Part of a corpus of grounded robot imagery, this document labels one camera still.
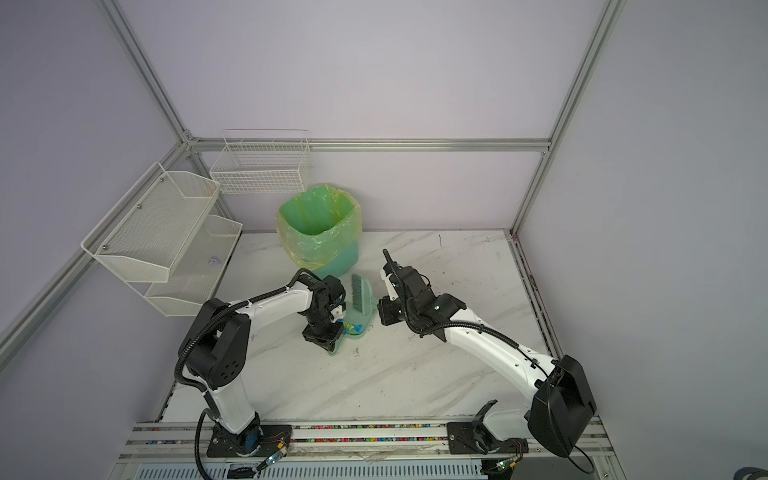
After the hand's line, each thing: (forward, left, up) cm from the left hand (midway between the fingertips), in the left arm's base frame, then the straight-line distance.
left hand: (328, 349), depth 85 cm
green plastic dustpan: (+9, -7, -2) cm, 11 cm away
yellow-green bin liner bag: (+45, +9, +7) cm, 46 cm away
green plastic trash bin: (+25, -4, +9) cm, 27 cm away
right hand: (+6, -14, +14) cm, 21 cm away
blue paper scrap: (+8, -8, -3) cm, 12 cm away
